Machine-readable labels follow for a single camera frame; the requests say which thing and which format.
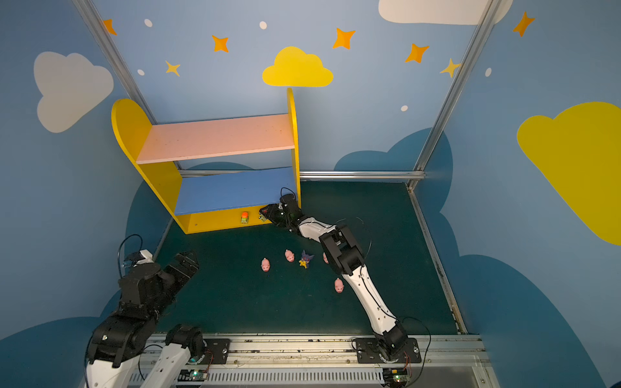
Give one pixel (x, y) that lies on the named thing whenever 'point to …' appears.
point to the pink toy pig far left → (265, 264)
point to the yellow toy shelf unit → (205, 200)
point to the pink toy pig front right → (339, 285)
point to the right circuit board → (395, 377)
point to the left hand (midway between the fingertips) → (194, 259)
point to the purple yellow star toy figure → (305, 260)
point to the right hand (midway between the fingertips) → (263, 209)
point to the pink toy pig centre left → (289, 255)
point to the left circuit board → (192, 375)
